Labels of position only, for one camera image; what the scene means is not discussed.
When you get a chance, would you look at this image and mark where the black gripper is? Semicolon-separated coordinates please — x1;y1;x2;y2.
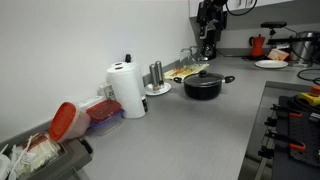
199;2;229;44

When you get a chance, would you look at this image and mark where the glass pot lid black knob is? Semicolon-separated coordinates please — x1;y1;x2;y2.
183;69;225;88

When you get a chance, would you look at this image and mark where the red moka pot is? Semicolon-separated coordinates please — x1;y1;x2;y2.
248;33;267;58

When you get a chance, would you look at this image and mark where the black cooking pot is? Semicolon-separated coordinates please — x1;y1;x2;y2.
173;70;236;101

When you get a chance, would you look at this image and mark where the rectangular container with red lid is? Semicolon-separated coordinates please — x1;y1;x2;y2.
85;99;124;124

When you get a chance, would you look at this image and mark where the clear container with white lid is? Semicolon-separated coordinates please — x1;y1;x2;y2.
78;95;106;112

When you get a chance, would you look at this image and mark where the clear drinking glass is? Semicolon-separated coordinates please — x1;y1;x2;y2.
179;48;192;65
189;45;202;63

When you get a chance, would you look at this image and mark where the printed yellow red kitchen towel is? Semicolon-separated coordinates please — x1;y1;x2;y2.
163;63;210;82

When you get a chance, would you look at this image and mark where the white dinner plate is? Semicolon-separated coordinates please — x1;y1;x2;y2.
254;59;290;70

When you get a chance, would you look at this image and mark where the small white saucer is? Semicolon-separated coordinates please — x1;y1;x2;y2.
144;81;172;97

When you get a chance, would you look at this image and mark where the orange snack packet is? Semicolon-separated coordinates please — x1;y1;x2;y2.
266;48;290;62

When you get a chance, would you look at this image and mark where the white paper towel roll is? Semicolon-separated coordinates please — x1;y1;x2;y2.
105;65;147;120
110;60;147;99

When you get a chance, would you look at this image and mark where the black metal boom bar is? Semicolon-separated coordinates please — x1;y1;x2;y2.
266;35;320;47

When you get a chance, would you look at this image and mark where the grey metal cart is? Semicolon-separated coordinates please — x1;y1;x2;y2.
237;80;320;180

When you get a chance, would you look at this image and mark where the small dark jar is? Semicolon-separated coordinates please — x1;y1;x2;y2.
141;95;149;113

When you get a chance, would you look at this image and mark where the white outlet box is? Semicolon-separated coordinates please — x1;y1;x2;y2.
97;83;117;102

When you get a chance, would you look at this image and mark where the black orange bar clamp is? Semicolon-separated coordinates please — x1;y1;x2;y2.
258;129;308;160
264;103;308;128

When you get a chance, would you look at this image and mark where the yellow emergency stop button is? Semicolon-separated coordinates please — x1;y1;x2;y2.
297;85;320;107

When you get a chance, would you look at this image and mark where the clear container with purple rim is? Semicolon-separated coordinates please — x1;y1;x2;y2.
89;109;126;137

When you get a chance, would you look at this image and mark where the black perforated board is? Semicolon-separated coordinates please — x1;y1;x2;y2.
271;95;320;180

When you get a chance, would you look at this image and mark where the grey metal tray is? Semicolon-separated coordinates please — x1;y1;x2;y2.
0;119;94;180

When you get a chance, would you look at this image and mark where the bag of plastic cutlery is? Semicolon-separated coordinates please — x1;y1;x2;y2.
9;132;63;178

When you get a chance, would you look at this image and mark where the white plastic fork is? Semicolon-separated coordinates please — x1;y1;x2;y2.
7;134;34;180

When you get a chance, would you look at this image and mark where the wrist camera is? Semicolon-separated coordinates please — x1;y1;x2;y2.
196;2;208;25

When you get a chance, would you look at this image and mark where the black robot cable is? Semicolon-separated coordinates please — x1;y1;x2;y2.
225;0;259;17

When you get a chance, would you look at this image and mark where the black camera on mount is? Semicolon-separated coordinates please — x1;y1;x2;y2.
260;21;288;38

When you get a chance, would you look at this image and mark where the black cable on counter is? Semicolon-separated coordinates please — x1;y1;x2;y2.
296;68;320;86

